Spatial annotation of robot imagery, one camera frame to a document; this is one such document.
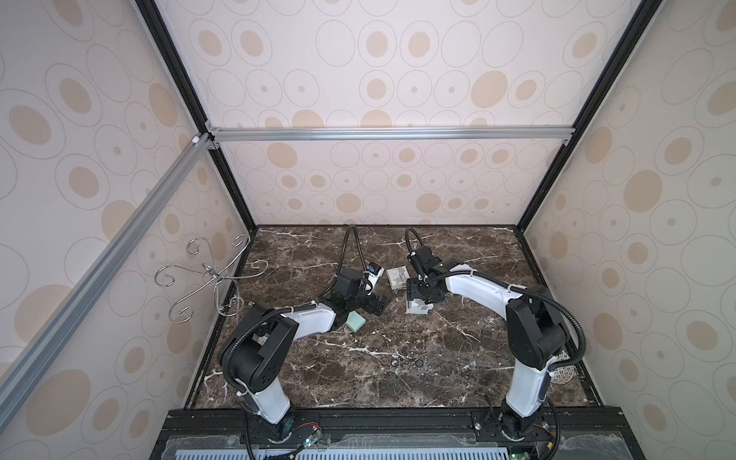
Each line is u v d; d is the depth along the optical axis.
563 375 0.80
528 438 0.71
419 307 0.90
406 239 0.79
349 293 0.73
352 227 1.21
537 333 0.49
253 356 0.45
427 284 0.69
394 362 0.85
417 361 0.85
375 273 0.81
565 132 0.92
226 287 1.09
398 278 1.00
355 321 0.91
